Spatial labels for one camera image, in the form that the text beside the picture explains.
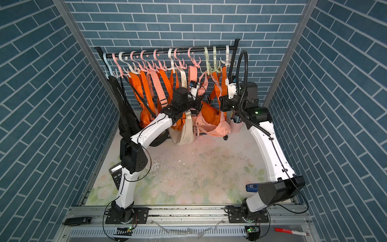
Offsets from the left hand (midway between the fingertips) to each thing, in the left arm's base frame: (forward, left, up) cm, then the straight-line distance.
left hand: (207, 97), depth 85 cm
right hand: (-11, -7, +9) cm, 15 cm away
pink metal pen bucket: (-3, -21, -23) cm, 31 cm away
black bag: (-10, +44, -10) cm, 46 cm away
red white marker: (-60, -40, -30) cm, 78 cm away
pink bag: (-6, +2, -19) cm, 20 cm away
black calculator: (-32, +52, -31) cm, 69 cm away
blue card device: (-41, -25, -28) cm, 56 cm away
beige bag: (-14, +13, -17) cm, 26 cm away
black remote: (-56, +61, -29) cm, 87 cm away
